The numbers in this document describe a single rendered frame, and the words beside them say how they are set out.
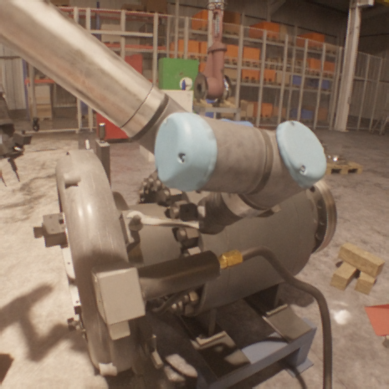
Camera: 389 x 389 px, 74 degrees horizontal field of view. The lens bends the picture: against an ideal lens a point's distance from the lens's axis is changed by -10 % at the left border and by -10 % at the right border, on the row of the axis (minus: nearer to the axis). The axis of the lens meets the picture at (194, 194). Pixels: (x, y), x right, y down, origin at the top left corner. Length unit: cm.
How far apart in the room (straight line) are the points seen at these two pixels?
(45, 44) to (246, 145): 28
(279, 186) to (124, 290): 37
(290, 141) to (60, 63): 31
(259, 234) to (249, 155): 67
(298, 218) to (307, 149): 74
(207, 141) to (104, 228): 44
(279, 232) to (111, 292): 65
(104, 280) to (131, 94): 35
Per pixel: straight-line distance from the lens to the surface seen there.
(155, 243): 93
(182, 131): 31
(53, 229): 107
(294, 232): 110
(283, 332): 130
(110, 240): 69
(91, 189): 74
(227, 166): 32
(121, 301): 60
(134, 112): 42
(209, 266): 67
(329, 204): 137
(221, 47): 521
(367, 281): 210
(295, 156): 36
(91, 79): 41
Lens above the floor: 117
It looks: 21 degrees down
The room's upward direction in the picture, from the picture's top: 2 degrees clockwise
